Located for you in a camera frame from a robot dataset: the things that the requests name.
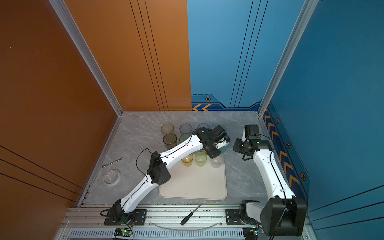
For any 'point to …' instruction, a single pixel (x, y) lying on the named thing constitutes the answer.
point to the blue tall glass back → (203, 125)
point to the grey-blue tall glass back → (185, 129)
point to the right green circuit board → (251, 233)
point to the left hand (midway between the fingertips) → (216, 151)
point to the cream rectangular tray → (194, 182)
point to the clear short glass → (217, 161)
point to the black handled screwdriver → (187, 217)
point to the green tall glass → (183, 137)
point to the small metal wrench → (104, 166)
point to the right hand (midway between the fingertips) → (236, 146)
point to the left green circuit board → (122, 232)
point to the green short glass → (200, 158)
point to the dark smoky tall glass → (170, 140)
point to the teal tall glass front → (226, 147)
